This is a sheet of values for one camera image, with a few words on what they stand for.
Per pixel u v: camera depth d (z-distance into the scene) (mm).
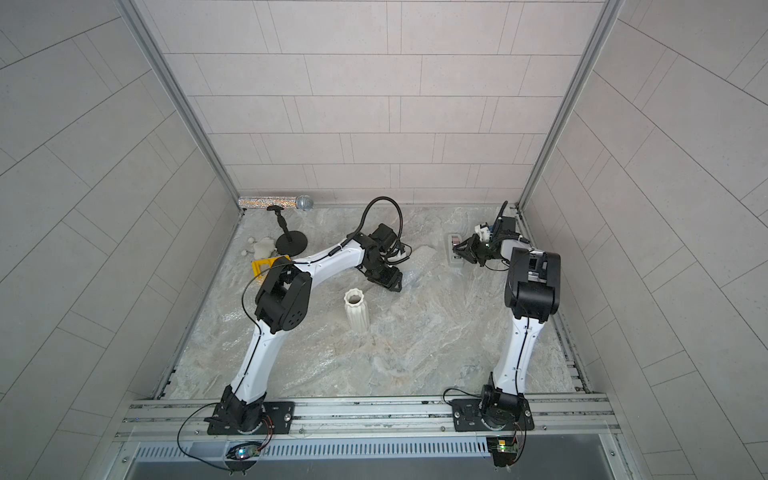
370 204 802
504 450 678
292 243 1030
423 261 945
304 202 869
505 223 849
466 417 710
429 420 712
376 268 820
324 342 827
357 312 752
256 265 988
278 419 711
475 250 895
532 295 559
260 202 881
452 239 1018
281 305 559
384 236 792
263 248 1013
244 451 646
